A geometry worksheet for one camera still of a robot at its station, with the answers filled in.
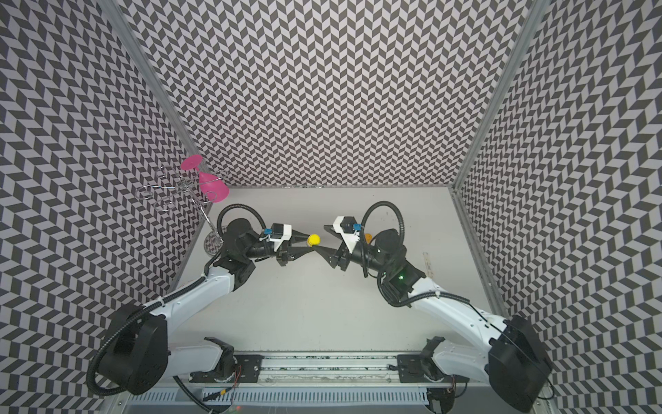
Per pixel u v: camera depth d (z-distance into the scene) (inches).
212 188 36.5
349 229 22.0
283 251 25.3
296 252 25.8
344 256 23.5
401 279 22.4
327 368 29.5
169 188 37.8
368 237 22.3
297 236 26.7
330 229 27.0
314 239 26.6
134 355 15.9
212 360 24.0
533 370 15.4
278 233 23.2
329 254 25.9
